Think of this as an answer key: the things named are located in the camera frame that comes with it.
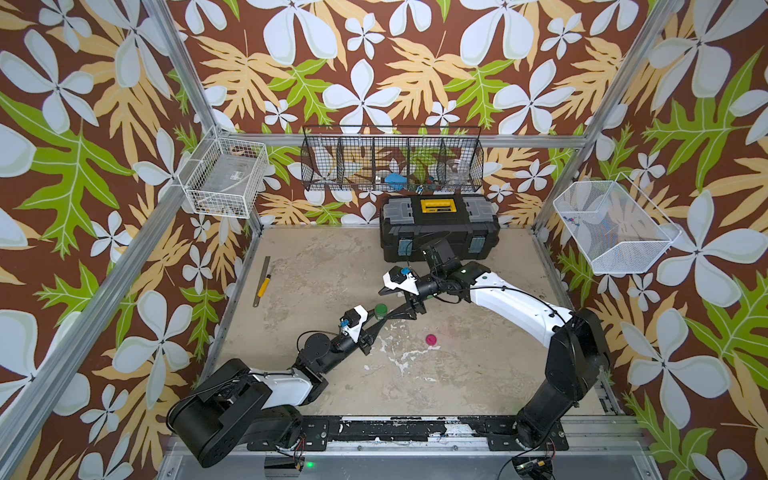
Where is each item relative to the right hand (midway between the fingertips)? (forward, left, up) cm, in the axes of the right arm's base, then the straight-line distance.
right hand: (383, 300), depth 76 cm
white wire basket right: (+18, -66, +8) cm, 69 cm away
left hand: (-2, +1, -2) cm, 3 cm away
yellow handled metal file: (+20, +42, -19) cm, 50 cm away
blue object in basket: (+38, -4, +9) cm, 39 cm away
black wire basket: (+49, -3, +10) cm, 50 cm away
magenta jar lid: (-2, -15, -20) cm, 25 cm away
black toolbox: (+32, -9, -3) cm, 33 cm away
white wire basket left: (+34, +47, +14) cm, 60 cm away
